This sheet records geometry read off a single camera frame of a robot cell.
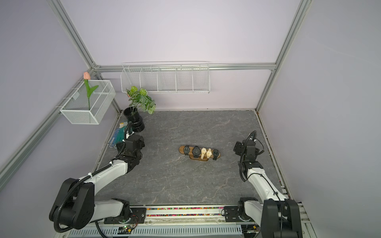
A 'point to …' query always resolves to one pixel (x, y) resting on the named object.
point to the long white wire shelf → (182, 77)
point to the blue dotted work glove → (112, 141)
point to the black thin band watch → (186, 150)
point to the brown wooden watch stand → (181, 150)
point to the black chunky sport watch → (196, 151)
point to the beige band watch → (209, 153)
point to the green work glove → (120, 133)
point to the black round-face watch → (215, 152)
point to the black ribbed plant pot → (132, 115)
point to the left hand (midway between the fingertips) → (130, 139)
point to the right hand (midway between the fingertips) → (245, 143)
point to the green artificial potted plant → (139, 99)
